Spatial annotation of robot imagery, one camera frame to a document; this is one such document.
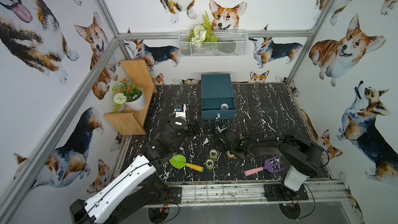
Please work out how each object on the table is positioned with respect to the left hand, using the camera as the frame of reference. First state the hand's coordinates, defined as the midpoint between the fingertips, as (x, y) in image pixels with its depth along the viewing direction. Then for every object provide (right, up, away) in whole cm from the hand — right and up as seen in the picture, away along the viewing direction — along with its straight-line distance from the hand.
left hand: (190, 114), depth 73 cm
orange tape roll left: (+20, -23, +11) cm, 33 cm away
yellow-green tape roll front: (+9, -28, +11) cm, 31 cm away
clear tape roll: (+17, +3, +15) cm, 23 cm away
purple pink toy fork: (+40, -29, +9) cm, 50 cm away
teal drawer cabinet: (+13, +13, +16) cm, 24 cm away
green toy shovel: (-7, -27, +11) cm, 30 cm away
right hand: (+17, -15, +19) cm, 30 cm away
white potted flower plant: (-38, +9, +20) cm, 44 cm away
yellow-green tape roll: (+11, -23, +14) cm, 29 cm away
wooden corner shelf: (-34, -5, +9) cm, 35 cm away
